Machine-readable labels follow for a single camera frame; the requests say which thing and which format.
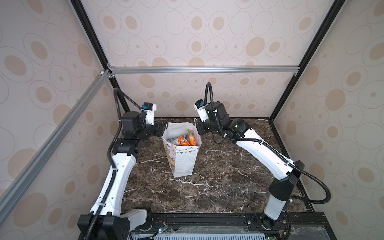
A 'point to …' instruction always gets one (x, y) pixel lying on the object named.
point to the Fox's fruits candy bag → (181, 140)
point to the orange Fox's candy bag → (191, 137)
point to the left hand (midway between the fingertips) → (169, 119)
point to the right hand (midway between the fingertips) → (196, 121)
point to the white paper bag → (181, 159)
